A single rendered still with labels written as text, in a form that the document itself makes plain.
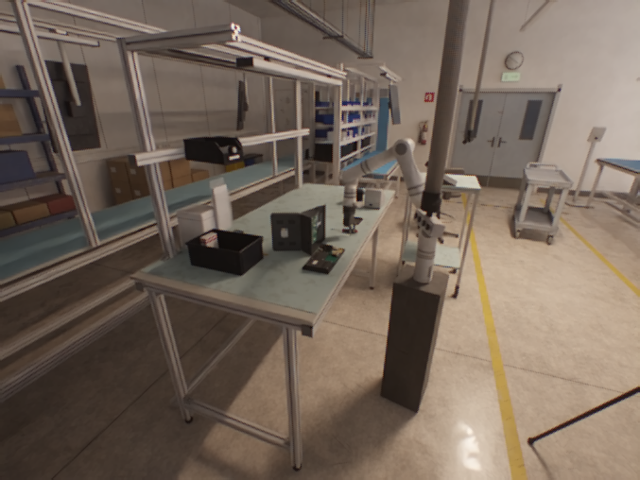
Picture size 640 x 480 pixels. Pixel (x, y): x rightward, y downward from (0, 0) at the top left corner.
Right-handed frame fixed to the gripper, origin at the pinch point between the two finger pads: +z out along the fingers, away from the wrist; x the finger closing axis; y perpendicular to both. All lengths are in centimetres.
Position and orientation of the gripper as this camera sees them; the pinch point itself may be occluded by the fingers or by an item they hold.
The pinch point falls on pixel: (352, 234)
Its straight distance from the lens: 177.5
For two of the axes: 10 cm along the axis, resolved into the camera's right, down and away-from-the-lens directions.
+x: -5.2, 3.4, -7.8
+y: -8.5, -2.1, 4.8
